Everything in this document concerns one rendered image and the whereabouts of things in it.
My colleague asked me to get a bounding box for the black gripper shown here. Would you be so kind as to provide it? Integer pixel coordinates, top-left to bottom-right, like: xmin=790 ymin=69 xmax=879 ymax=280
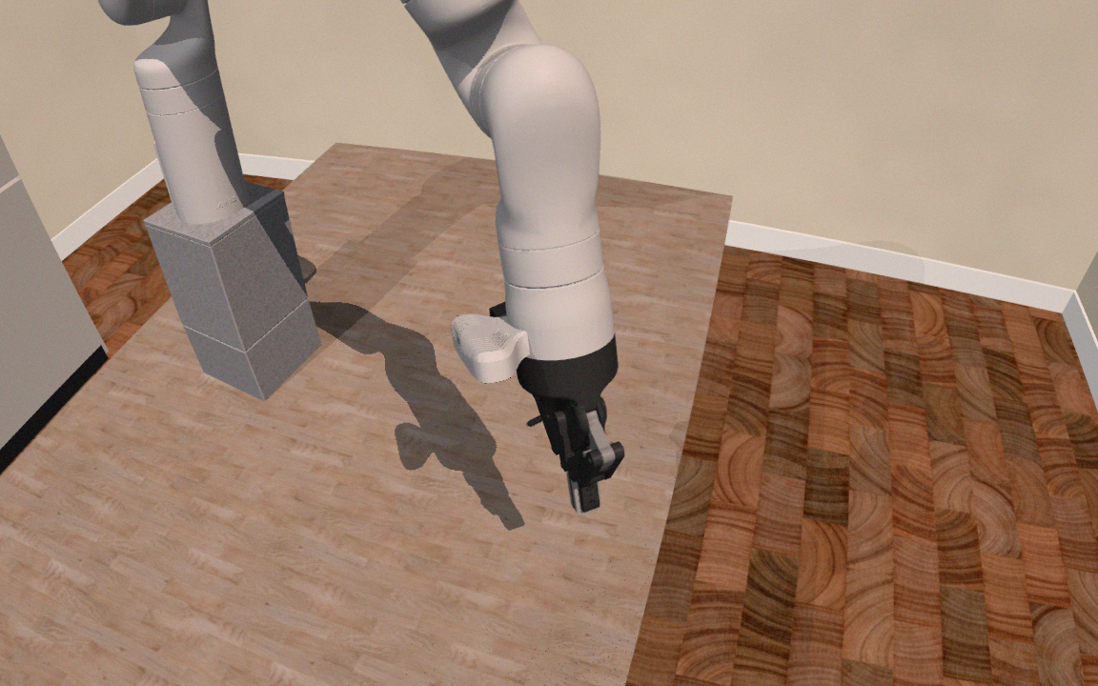
xmin=517 ymin=335 xmax=624 ymax=515

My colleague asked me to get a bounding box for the black power strip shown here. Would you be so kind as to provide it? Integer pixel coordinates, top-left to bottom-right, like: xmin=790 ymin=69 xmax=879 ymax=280
xmin=490 ymin=302 xmax=542 ymax=427

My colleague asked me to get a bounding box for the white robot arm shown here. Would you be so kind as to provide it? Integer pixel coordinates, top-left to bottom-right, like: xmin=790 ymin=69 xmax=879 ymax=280
xmin=98 ymin=0 xmax=615 ymax=383

